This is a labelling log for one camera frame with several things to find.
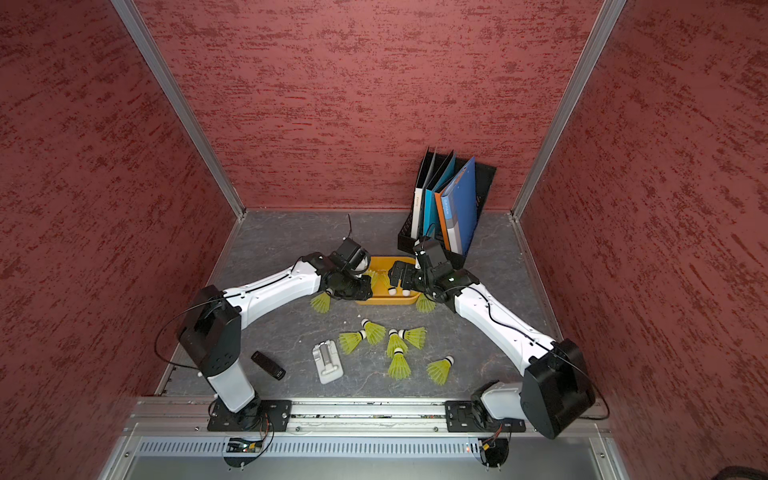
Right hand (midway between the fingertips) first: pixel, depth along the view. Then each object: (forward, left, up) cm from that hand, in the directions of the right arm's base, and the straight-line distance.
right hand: (401, 281), depth 83 cm
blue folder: (+21, -19, +9) cm, 30 cm away
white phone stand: (-18, +21, -12) cm, 30 cm away
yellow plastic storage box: (+2, +2, -13) cm, 13 cm away
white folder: (+26, -7, +15) cm, 30 cm away
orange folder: (+19, -12, +12) cm, 26 cm away
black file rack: (+22, -2, -9) cm, 24 cm away
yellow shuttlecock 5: (-13, +2, -11) cm, 18 cm away
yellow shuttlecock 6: (-12, -4, -12) cm, 17 cm away
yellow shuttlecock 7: (-20, +1, -14) cm, 24 cm away
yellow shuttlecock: (+1, +26, -14) cm, 30 cm away
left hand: (-2, +10, -6) cm, 12 cm away
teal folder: (+21, -10, +7) cm, 24 cm away
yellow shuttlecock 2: (0, -7, -15) cm, 17 cm away
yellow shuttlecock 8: (-20, -10, -14) cm, 27 cm away
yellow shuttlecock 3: (-13, +15, -11) cm, 23 cm away
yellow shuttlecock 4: (-9, +8, -14) cm, 18 cm away
